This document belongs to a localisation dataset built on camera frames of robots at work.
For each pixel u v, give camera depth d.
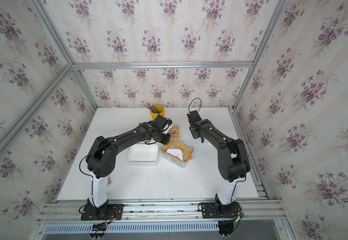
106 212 0.66
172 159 0.86
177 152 0.85
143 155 0.90
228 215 0.70
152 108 1.01
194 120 0.74
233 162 0.48
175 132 1.00
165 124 0.78
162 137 0.80
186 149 0.89
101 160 0.51
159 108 1.08
